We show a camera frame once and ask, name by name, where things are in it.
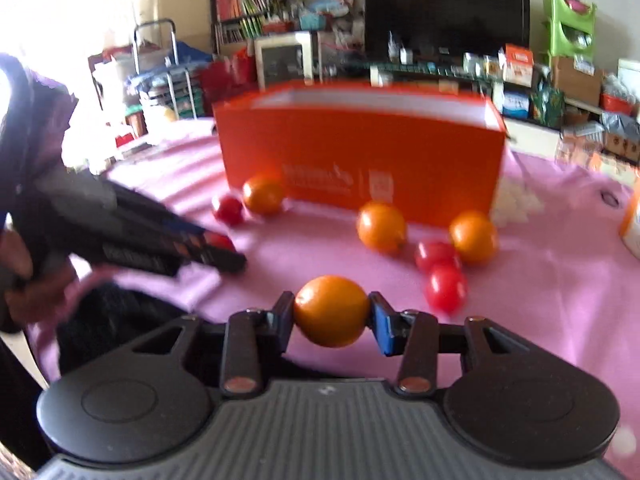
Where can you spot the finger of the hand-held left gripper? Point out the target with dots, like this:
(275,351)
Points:
(160,220)
(200,260)

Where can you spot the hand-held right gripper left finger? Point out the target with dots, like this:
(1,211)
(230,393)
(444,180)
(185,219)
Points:
(286,321)

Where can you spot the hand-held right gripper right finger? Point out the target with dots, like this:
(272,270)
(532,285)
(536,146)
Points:
(381,326)

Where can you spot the red tomato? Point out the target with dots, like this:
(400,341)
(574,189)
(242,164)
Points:
(445,287)
(435,255)
(220,241)
(227,209)

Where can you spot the orange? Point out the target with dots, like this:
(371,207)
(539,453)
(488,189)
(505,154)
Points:
(474,237)
(331,310)
(264,194)
(381,227)

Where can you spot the orange cardboard box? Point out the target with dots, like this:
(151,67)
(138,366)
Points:
(360,160)

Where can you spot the person's left hand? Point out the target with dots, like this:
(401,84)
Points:
(15,260)

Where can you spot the black fuzzy clothing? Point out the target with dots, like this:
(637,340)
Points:
(115,320)

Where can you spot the metal folding trolley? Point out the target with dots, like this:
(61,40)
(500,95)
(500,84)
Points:
(165,80)

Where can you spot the pink floral tablecloth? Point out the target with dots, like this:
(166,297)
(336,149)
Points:
(525,320)

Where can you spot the red bag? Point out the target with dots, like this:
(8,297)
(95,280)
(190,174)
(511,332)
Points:
(227,82)

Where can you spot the white cabinet with glass door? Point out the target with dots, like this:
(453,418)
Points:
(285,62)

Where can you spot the beige standing air conditioner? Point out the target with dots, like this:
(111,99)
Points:
(182,10)

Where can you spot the bookshelf with books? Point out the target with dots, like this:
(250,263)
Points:
(240,5)

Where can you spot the blue and white box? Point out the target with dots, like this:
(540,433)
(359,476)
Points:
(515,106)

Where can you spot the white and black TV stand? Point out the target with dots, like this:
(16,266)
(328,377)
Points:
(450,72)

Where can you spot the pink and white cartons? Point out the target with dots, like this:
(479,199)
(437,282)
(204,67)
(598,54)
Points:
(580,145)

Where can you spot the orange canister with white label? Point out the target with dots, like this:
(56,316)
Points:
(632,230)

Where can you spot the green plastic bag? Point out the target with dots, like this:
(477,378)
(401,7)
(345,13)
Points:
(547,105)

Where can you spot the orange and white medicine box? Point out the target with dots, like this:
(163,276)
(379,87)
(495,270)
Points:
(518,65)

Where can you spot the brown cardboard box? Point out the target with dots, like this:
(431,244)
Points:
(575,80)

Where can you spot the grey plastic bag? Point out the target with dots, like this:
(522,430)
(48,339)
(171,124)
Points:
(620,121)

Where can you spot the red plastic basin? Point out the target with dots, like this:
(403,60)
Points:
(617,102)

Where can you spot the black television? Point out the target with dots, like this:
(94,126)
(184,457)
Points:
(445,5)

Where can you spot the small white fridge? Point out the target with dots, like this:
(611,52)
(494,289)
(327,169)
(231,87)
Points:
(630,72)

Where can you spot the green stacked plastic bins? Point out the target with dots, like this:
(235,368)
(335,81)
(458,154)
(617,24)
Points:
(570,22)

